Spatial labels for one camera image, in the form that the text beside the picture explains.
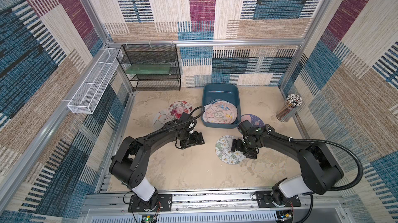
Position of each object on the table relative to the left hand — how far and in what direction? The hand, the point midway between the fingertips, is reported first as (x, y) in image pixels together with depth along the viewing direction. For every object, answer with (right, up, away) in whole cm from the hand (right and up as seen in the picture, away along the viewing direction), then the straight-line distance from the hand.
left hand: (199, 143), depth 88 cm
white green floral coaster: (+13, -5, +2) cm, 14 cm away
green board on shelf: (-31, +43, +8) cm, 54 cm away
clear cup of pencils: (+52, +23, +1) cm, 57 cm away
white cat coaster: (-27, +12, +16) cm, 34 cm away
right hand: (+22, -6, -1) cm, 23 cm away
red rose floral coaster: (-17, +19, +21) cm, 32 cm away
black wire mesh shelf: (-30, +54, +12) cm, 63 cm away
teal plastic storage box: (+22, +31, +28) cm, 47 cm away
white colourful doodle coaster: (+13, +17, +15) cm, 26 cm away
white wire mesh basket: (-67, +26, +6) cm, 72 cm away
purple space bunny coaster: (+36, +11, +14) cm, 41 cm away
